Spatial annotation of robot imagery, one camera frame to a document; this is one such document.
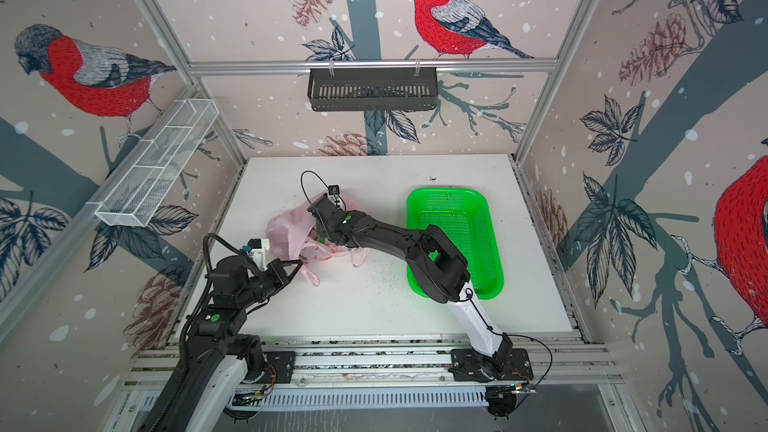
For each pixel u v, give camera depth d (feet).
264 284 2.21
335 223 2.33
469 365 2.42
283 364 2.40
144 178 2.44
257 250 2.41
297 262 2.58
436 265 1.74
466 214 3.34
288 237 2.67
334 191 2.72
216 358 1.75
